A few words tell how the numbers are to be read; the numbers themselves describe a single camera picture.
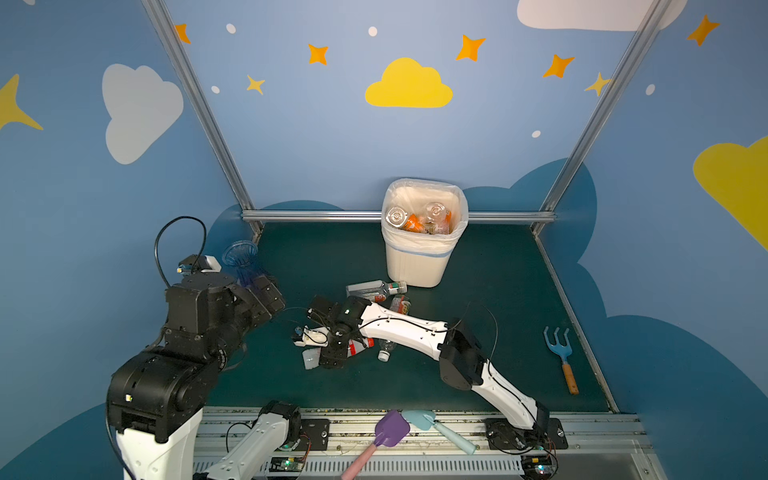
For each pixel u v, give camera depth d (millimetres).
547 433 641
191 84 800
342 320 621
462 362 563
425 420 764
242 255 882
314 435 749
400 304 929
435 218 840
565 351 889
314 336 731
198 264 435
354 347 917
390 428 754
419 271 942
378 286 1000
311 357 815
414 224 957
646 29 718
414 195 986
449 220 957
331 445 735
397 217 836
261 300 461
